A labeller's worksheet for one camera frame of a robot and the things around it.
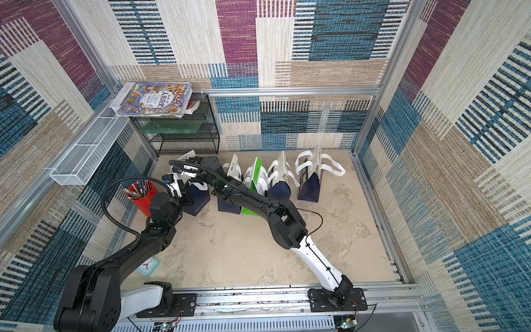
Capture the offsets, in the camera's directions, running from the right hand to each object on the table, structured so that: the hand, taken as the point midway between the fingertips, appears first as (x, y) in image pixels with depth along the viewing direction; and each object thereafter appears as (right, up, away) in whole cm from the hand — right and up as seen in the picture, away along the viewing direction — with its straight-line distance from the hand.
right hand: (195, 156), depth 86 cm
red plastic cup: (-22, -20, +2) cm, 30 cm away
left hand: (-2, -11, -1) cm, 11 cm away
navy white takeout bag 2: (+35, -8, -6) cm, 36 cm away
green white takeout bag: (+26, -9, -7) cm, 28 cm away
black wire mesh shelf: (-5, +10, +32) cm, 34 cm away
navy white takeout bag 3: (+47, -5, -2) cm, 47 cm away
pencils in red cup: (-21, -15, -2) cm, 26 cm away
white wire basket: (-33, -5, -16) cm, 38 cm away
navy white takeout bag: (+13, -22, +5) cm, 26 cm away
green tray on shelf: (-13, +14, +9) cm, 21 cm away
